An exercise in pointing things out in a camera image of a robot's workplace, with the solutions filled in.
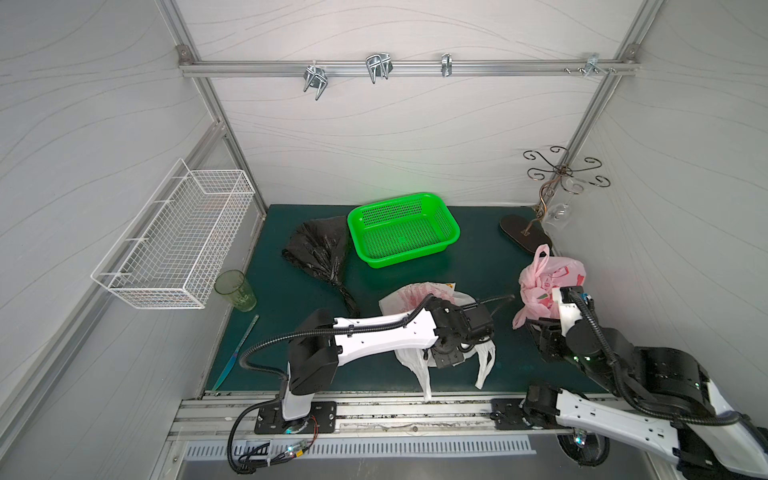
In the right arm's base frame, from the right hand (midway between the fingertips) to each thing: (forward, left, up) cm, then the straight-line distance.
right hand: (532, 321), depth 63 cm
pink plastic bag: (+19, -11, -13) cm, 25 cm away
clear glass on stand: (+36, -18, -4) cm, 41 cm away
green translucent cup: (+12, +77, -11) cm, 79 cm away
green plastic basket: (+47, +29, -25) cm, 61 cm away
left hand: (-1, +17, -15) cm, 23 cm away
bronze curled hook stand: (+43, -21, +5) cm, 48 cm away
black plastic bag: (+32, +57, -18) cm, 68 cm away
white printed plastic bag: (-6, +24, -11) cm, 27 cm away
